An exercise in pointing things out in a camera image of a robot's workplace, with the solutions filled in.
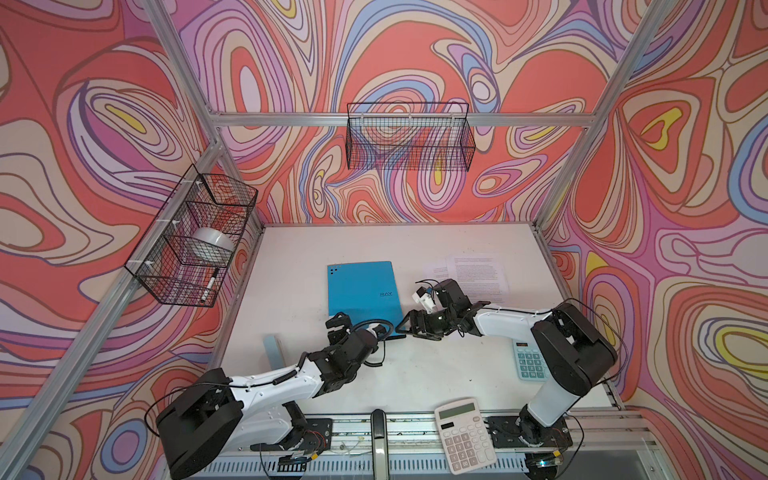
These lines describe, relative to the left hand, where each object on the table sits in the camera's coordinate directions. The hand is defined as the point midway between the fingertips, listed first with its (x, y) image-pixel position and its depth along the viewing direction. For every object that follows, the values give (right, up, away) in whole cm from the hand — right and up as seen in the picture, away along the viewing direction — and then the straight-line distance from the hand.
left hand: (347, 324), depth 86 cm
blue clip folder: (+4, +8, +13) cm, 15 cm away
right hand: (+18, -4, +1) cm, 19 cm away
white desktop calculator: (+31, -24, -14) cm, 42 cm away
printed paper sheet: (+45, +12, +19) cm, 51 cm away
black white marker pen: (-32, +13, -14) cm, 37 cm away
